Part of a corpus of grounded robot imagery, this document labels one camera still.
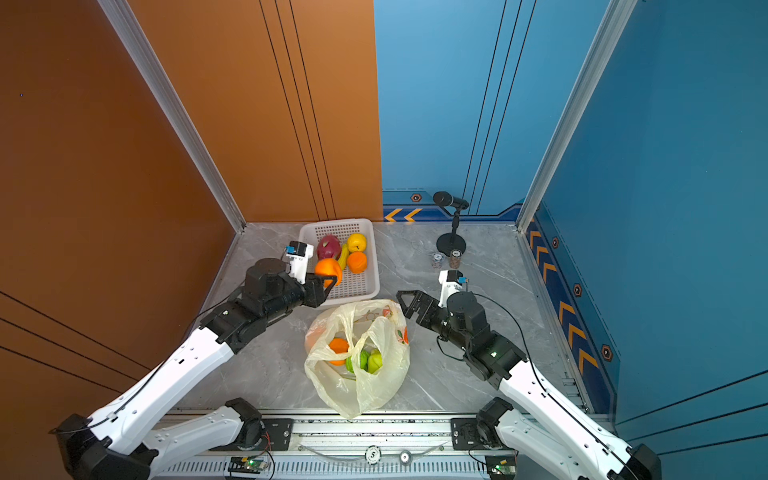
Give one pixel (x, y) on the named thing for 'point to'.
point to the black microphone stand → (451, 241)
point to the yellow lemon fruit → (356, 242)
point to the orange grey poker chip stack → (455, 259)
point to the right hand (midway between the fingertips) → (404, 301)
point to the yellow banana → (342, 259)
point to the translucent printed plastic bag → (357, 352)
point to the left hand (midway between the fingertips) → (330, 274)
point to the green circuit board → (247, 464)
